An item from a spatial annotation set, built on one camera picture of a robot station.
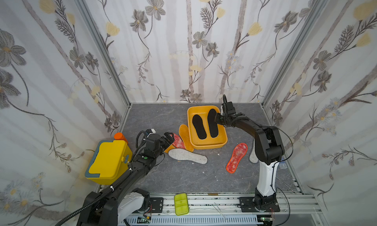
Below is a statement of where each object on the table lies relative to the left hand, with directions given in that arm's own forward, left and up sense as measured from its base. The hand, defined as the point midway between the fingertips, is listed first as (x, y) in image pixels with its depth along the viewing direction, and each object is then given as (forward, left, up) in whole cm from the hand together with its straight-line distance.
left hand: (171, 136), depth 84 cm
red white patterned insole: (+4, -3, -14) cm, 15 cm away
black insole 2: (+12, -27, -8) cm, 31 cm away
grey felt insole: (-6, -6, -12) cm, 15 cm away
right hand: (+18, -30, -3) cm, 35 cm away
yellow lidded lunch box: (-14, +31, 0) cm, 35 cm away
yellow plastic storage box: (+31, -21, -14) cm, 40 cm away
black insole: (+22, -17, -15) cm, 31 cm away
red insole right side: (-4, -43, -13) cm, 45 cm away
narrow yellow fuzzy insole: (+9, -7, -13) cm, 17 cm away
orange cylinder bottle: (+4, +33, -5) cm, 34 cm away
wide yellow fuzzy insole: (-9, +1, +3) cm, 9 cm away
